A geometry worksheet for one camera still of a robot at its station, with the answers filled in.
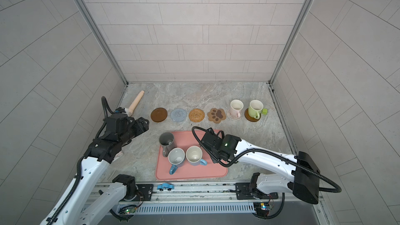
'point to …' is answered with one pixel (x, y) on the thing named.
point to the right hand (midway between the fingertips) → (216, 154)
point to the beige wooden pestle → (132, 107)
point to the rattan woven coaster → (196, 115)
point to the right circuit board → (261, 208)
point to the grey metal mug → (166, 140)
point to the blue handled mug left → (176, 157)
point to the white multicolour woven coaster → (229, 116)
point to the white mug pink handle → (236, 105)
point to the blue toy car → (165, 186)
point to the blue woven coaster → (178, 115)
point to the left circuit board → (127, 209)
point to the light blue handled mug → (194, 154)
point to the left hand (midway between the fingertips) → (147, 120)
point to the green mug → (255, 108)
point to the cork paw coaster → (216, 115)
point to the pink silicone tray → (184, 139)
